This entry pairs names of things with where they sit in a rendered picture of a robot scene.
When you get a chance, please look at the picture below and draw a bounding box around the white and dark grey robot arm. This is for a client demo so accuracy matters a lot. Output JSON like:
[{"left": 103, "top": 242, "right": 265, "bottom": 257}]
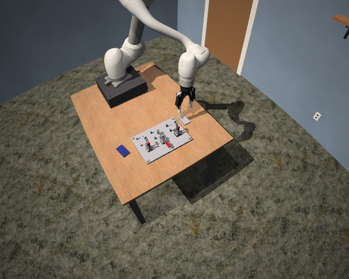
[{"left": 104, "top": 0, "right": 211, "bottom": 88}]

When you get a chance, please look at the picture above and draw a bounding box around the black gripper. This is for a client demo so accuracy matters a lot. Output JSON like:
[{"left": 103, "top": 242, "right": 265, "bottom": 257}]
[{"left": 175, "top": 86, "right": 195, "bottom": 113}]

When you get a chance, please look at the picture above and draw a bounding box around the blue rectangular block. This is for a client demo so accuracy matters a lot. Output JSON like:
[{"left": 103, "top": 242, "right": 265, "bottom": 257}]
[{"left": 116, "top": 145, "right": 130, "bottom": 158}]

